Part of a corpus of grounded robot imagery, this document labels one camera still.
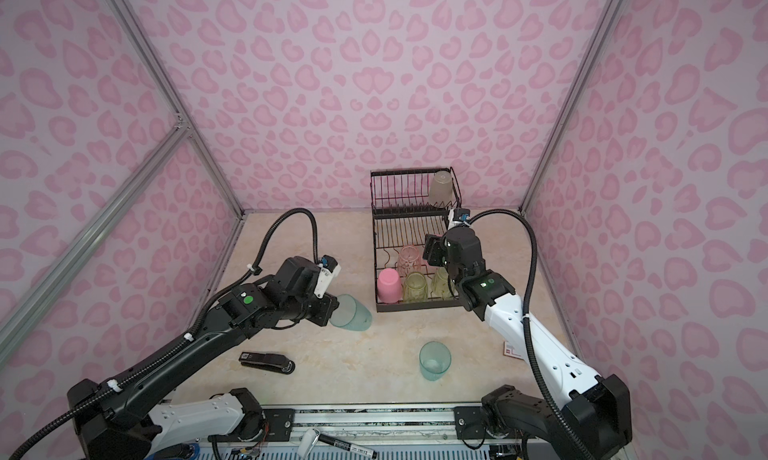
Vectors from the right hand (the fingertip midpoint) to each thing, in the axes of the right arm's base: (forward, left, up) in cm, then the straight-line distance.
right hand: (437, 234), depth 77 cm
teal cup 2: (-23, 0, -25) cm, 34 cm away
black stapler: (-25, +43, -24) cm, 56 cm away
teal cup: (-20, +21, -5) cm, 29 cm away
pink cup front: (-6, +13, -17) cm, 22 cm away
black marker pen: (-42, +29, -23) cm, 56 cm away
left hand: (-16, +24, -7) cm, 30 cm away
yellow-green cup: (+21, -3, -4) cm, 21 cm away
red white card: (-20, -21, -26) cm, 39 cm away
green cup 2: (-2, -3, -23) cm, 23 cm away
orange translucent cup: (+5, +7, -19) cm, 21 cm away
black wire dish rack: (+23, +7, -12) cm, 27 cm away
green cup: (-5, +5, -18) cm, 20 cm away
